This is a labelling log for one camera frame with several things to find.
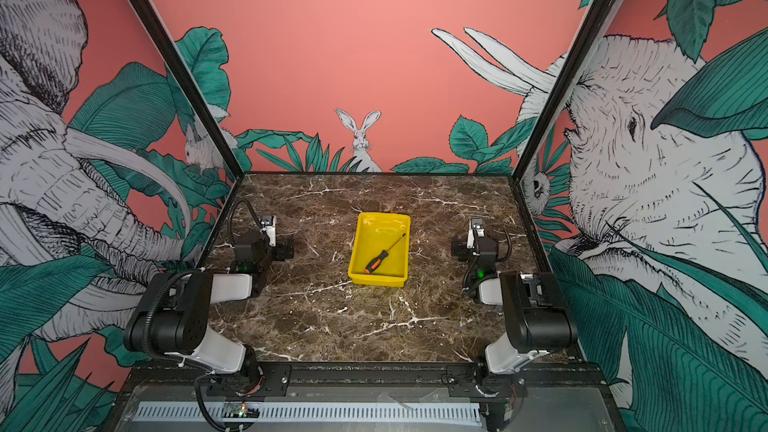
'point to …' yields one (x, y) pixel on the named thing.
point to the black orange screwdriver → (376, 262)
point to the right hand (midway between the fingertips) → (470, 229)
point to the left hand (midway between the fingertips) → (275, 229)
